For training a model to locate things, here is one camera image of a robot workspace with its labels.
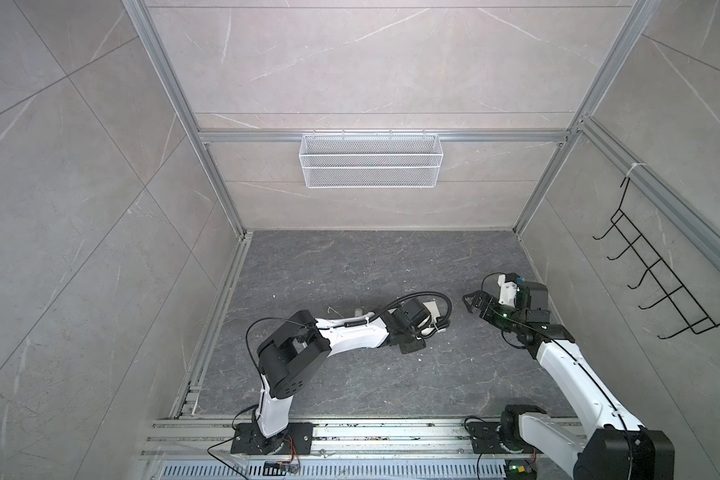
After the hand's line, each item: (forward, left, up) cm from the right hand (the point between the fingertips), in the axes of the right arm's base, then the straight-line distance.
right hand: (474, 300), depth 85 cm
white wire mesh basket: (+46, +29, +17) cm, 57 cm away
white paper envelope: (0, +11, -4) cm, 12 cm away
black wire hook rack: (-17, -35, +19) cm, 44 cm away
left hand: (-4, +15, -8) cm, 18 cm away
